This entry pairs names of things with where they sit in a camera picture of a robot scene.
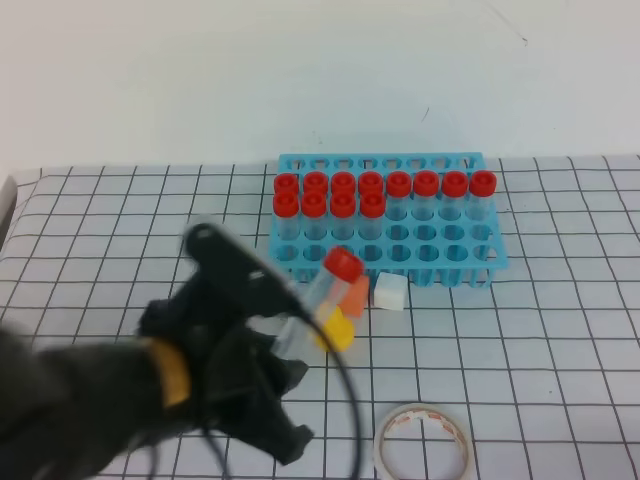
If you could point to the white foam cube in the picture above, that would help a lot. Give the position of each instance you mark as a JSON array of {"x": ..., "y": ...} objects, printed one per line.
[{"x": 390, "y": 291}]

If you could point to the blue test tube rack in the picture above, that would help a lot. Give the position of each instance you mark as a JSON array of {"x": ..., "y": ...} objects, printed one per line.
[{"x": 469, "y": 249}]

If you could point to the yellow rubber duck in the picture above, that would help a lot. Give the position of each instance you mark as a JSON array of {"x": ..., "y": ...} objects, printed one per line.
[{"x": 336, "y": 326}]

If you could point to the orange foam cube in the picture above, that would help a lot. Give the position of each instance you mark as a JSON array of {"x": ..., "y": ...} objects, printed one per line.
[{"x": 355, "y": 301}]

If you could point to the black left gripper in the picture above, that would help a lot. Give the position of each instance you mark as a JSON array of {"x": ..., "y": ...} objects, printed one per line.
[{"x": 204, "y": 368}]

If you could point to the checkered white table cloth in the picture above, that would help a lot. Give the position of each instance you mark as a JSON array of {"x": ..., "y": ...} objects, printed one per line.
[{"x": 541, "y": 369}]

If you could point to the row tube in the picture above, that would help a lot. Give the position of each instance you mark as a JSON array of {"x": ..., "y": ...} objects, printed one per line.
[
  {"x": 286, "y": 211},
  {"x": 370, "y": 182},
  {"x": 286, "y": 183},
  {"x": 425, "y": 190},
  {"x": 343, "y": 182},
  {"x": 482, "y": 192},
  {"x": 316, "y": 181},
  {"x": 343, "y": 209},
  {"x": 454, "y": 189},
  {"x": 398, "y": 190},
  {"x": 313, "y": 206},
  {"x": 372, "y": 210}
]

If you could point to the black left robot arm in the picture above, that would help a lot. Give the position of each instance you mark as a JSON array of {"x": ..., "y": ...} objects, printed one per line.
[{"x": 67, "y": 412}]

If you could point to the red capped test tube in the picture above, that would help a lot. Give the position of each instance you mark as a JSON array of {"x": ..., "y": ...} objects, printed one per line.
[{"x": 340, "y": 269}]

